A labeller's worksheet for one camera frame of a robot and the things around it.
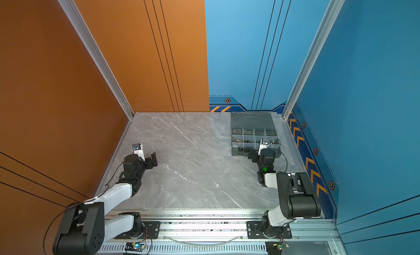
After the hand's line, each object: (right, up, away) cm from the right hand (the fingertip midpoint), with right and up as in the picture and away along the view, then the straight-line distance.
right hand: (261, 148), depth 94 cm
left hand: (-64, -2, -4) cm, 64 cm away
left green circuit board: (-62, -40, -23) cm, 77 cm away
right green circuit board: (+1, -39, -25) cm, 46 cm away
